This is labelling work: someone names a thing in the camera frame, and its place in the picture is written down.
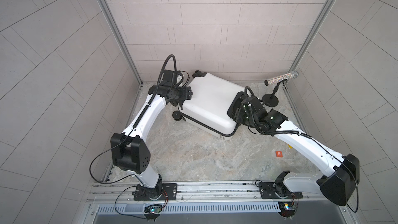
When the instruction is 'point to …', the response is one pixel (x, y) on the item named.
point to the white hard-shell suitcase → (211, 108)
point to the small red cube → (279, 154)
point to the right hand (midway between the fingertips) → (234, 117)
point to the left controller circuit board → (153, 209)
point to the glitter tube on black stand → (271, 99)
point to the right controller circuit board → (287, 208)
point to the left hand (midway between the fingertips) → (189, 91)
